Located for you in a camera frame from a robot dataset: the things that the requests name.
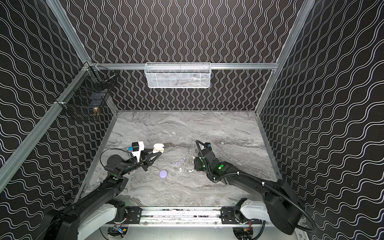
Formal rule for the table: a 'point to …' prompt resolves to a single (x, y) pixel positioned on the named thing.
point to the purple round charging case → (163, 173)
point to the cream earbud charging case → (158, 147)
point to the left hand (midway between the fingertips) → (162, 152)
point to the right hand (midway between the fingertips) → (198, 161)
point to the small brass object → (95, 111)
